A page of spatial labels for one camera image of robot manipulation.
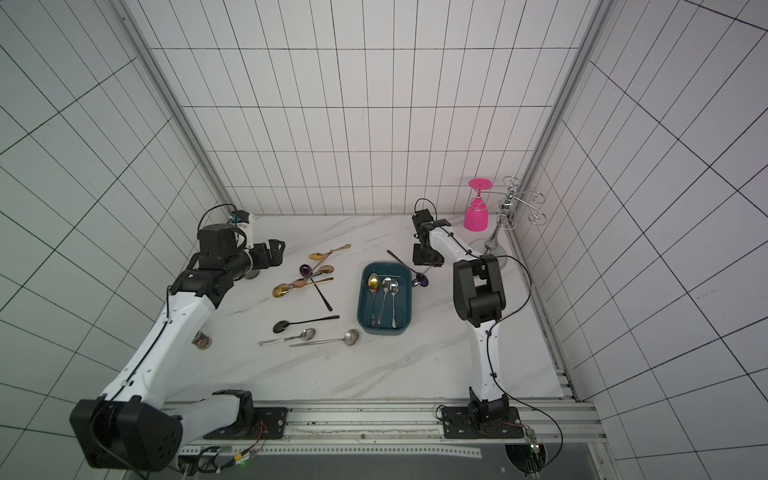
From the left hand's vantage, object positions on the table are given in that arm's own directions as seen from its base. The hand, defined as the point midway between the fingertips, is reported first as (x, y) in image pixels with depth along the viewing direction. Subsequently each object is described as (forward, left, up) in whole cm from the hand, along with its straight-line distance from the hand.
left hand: (267, 251), depth 80 cm
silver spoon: (+2, -35, -22) cm, 41 cm away
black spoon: (-11, 0, -23) cm, 26 cm away
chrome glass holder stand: (+16, -68, +5) cm, 70 cm away
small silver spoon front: (-15, -9, -21) cm, 27 cm away
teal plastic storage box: (+9, -37, -23) cm, 45 cm away
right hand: (+12, -43, -21) cm, 49 cm away
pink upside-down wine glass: (+21, -63, -6) cm, 66 cm away
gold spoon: (+1, +2, -23) cm, 23 cm away
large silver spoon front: (-16, -22, -21) cm, 35 cm away
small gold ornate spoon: (+15, -8, -23) cm, 29 cm away
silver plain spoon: (+3, -33, -21) cm, 39 cm away
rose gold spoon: (+4, -4, -23) cm, 23 cm away
